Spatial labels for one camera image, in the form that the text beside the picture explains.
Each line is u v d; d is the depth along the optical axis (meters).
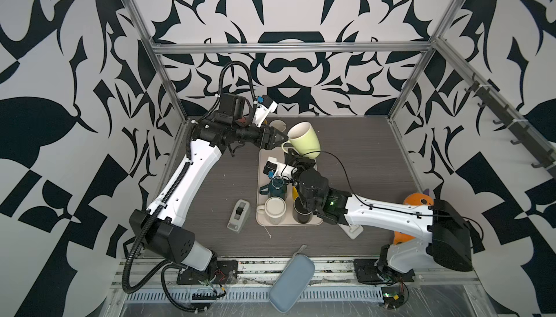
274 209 0.81
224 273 0.73
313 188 0.52
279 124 1.05
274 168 0.60
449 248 0.40
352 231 0.81
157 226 0.40
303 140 0.66
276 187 0.83
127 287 0.35
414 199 0.85
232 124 0.54
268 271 0.76
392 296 0.72
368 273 0.74
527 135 0.55
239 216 0.83
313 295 0.71
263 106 0.61
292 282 0.71
